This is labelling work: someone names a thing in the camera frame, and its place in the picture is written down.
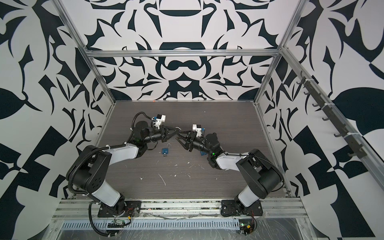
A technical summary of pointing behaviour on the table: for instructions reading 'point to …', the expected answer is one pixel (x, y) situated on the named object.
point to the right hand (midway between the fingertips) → (176, 137)
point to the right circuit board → (246, 226)
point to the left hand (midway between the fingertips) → (180, 127)
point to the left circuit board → (116, 223)
